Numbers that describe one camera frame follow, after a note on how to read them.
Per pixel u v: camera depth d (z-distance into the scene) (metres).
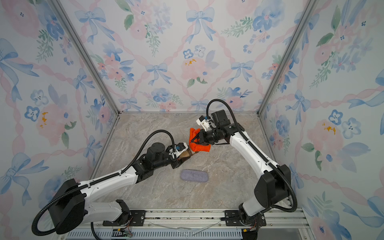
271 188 0.42
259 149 0.48
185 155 0.74
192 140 0.74
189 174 0.85
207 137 0.69
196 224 0.73
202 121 0.73
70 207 0.40
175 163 0.69
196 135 0.75
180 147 0.64
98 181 0.47
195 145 0.73
